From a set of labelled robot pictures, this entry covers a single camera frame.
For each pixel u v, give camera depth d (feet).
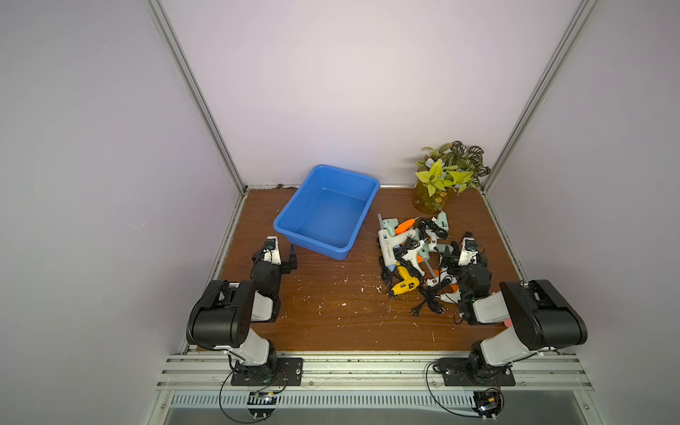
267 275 2.28
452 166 3.30
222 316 1.49
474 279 2.25
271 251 2.51
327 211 3.73
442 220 3.49
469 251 2.53
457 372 2.39
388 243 3.11
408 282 2.88
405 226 3.35
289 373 2.39
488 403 2.28
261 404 2.37
